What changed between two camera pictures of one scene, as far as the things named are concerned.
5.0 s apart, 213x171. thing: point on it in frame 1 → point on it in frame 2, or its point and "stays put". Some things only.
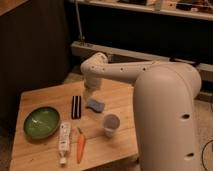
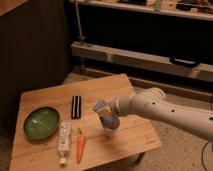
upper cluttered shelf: x=191 y=9 stays put
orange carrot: x=80 y=145 stays put
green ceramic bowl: x=41 y=122 stays put
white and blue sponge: x=95 y=104 → x=103 y=108
